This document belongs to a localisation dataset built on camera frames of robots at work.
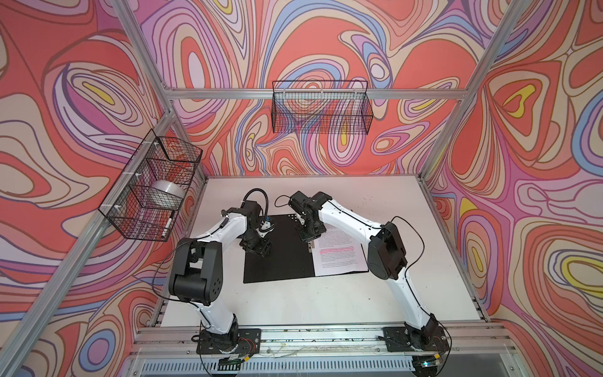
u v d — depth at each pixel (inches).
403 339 28.8
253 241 30.6
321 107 37.8
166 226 28.2
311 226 30.2
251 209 30.8
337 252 36.7
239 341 28.8
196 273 18.5
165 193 27.7
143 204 29.1
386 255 21.9
